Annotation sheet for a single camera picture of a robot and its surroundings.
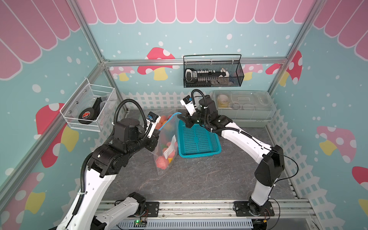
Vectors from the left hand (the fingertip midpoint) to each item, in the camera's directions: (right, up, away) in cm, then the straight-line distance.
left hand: (157, 134), depth 63 cm
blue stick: (+3, +4, +3) cm, 6 cm away
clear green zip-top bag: (+3, +5, +39) cm, 40 cm away
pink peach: (0, -16, +14) cm, 21 cm away
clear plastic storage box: (+55, +15, +37) cm, 67 cm away
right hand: (+9, +9, +12) cm, 18 cm away
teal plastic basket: (+20, -8, +37) cm, 43 cm away
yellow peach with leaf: (+4, -14, +16) cm, 22 cm away
